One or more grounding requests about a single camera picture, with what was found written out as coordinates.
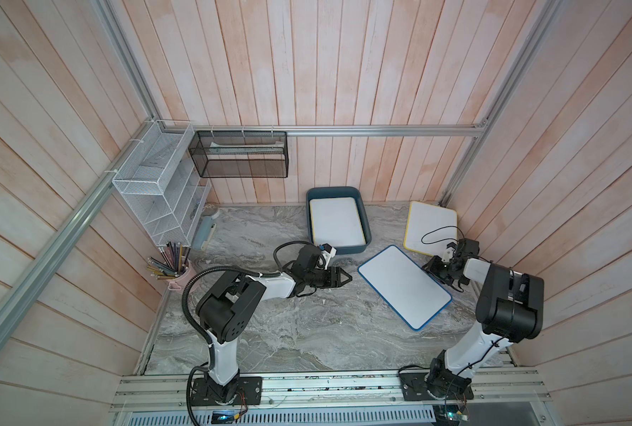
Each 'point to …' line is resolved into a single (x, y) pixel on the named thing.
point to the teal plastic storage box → (339, 192)
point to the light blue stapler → (204, 233)
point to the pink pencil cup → (179, 284)
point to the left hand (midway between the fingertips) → (345, 282)
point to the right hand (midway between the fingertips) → (426, 266)
